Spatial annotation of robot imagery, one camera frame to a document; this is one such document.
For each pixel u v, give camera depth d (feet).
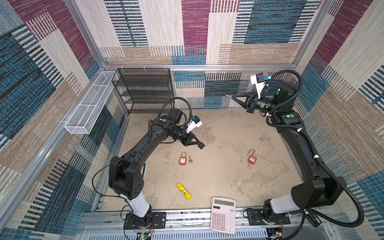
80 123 2.94
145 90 3.57
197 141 2.54
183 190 2.66
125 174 1.46
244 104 2.04
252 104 1.89
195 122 2.34
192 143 2.44
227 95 2.12
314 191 1.31
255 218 2.39
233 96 2.09
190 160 3.08
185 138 2.30
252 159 3.02
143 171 2.90
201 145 2.60
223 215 2.40
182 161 3.00
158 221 2.41
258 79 1.84
